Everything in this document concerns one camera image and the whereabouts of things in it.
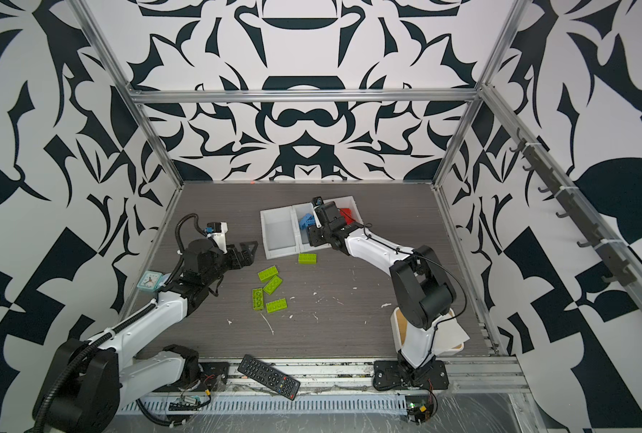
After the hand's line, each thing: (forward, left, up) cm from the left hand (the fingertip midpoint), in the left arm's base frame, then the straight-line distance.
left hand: (245, 239), depth 84 cm
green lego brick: (-5, -5, -14) cm, 16 cm away
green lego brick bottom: (-16, -9, -15) cm, 23 cm away
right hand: (+7, -22, -4) cm, 23 cm away
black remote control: (-35, -8, -14) cm, 38 cm away
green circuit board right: (-43, -48, -16) cm, 66 cm away
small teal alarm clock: (-6, +33, -13) cm, 36 cm away
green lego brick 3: (-13, -3, -14) cm, 20 cm away
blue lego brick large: (+15, -19, -11) cm, 27 cm away
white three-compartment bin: (+11, -9, -14) cm, 20 cm away
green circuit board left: (-40, +12, -12) cm, 44 cm away
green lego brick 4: (+1, -19, -14) cm, 24 cm away
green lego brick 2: (-8, -7, -15) cm, 19 cm away
